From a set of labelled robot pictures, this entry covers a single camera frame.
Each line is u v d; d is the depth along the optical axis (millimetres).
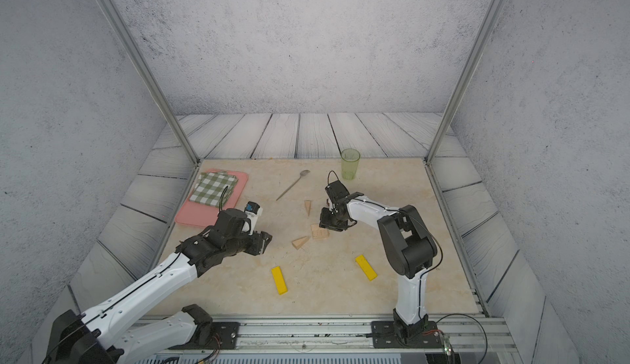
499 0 730
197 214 1024
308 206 1016
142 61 867
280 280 839
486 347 711
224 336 730
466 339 727
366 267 866
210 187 1096
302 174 1147
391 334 722
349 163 1109
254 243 697
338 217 822
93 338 395
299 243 913
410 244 512
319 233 937
